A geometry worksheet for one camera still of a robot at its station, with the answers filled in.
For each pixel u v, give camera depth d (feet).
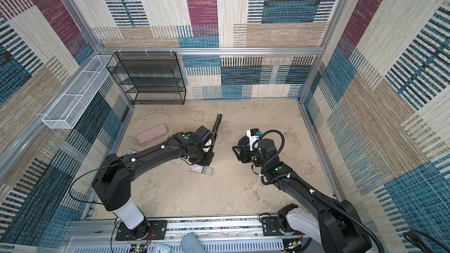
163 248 2.22
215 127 3.45
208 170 2.92
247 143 3.19
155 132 3.39
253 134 2.41
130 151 3.11
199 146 2.34
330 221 1.35
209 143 2.39
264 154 2.07
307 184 1.70
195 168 2.93
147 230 2.33
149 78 3.61
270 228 2.41
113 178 1.61
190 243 2.22
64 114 2.30
